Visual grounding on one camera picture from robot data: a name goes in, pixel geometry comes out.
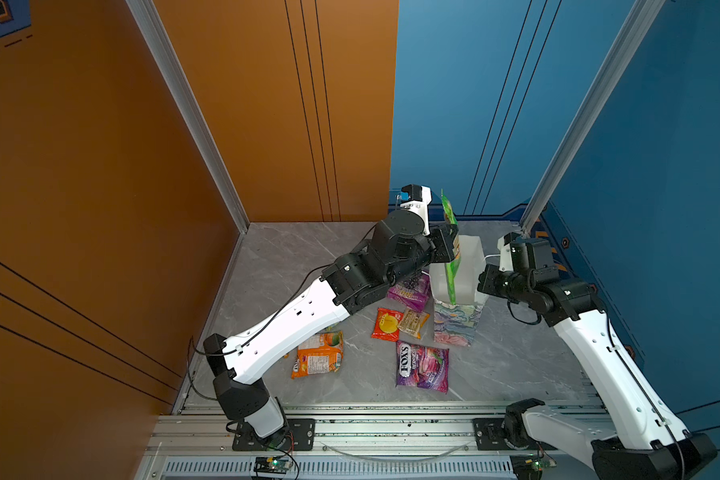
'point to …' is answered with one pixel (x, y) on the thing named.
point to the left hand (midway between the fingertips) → (463, 225)
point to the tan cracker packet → (412, 322)
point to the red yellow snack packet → (387, 324)
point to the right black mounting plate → (489, 435)
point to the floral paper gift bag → (458, 323)
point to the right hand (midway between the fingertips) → (475, 276)
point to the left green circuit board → (274, 464)
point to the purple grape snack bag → (414, 291)
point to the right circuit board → (531, 466)
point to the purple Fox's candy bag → (422, 367)
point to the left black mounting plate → (300, 437)
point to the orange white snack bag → (322, 354)
